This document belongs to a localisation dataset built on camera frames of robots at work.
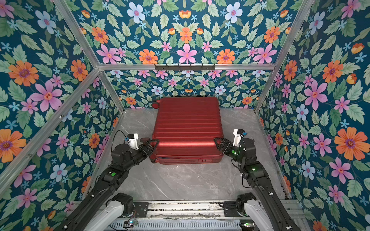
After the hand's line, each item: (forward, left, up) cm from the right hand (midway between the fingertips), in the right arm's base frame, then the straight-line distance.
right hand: (218, 141), depth 74 cm
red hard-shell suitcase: (+9, +17, 0) cm, 19 cm away
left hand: (-1, +31, +2) cm, 31 cm away
